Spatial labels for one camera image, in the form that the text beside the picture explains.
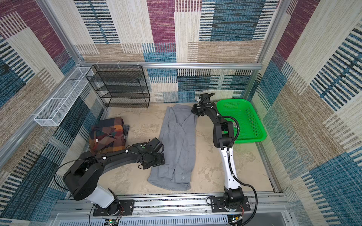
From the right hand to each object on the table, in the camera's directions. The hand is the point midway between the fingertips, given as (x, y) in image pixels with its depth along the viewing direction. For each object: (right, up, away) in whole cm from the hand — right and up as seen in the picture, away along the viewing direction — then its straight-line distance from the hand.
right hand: (192, 110), depth 111 cm
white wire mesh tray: (-71, -3, -40) cm, 82 cm away
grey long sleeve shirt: (-10, -16, -11) cm, 22 cm away
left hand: (-21, -34, -23) cm, 46 cm away
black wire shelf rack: (-55, +19, +1) cm, 59 cm away
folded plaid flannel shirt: (-55, -17, -21) cm, 61 cm away
